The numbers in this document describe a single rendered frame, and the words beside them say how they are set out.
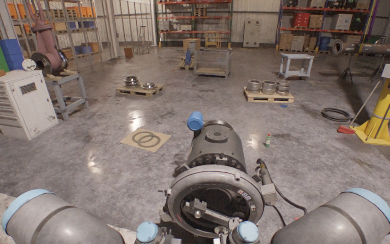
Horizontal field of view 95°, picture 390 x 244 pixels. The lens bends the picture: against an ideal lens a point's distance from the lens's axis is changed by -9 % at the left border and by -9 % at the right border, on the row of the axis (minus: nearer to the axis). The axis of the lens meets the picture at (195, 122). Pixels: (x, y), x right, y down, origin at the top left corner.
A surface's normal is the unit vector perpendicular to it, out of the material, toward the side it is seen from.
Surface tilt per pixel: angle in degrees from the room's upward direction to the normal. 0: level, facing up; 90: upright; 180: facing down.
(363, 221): 25
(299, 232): 45
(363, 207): 5
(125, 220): 0
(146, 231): 20
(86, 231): 37
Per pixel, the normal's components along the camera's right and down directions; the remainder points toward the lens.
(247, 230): 0.13, -0.70
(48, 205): 0.10, -0.97
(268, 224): 0.00, -0.89
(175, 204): -0.11, 0.46
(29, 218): -0.18, -0.62
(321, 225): -0.48, -0.75
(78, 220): 0.50, -0.84
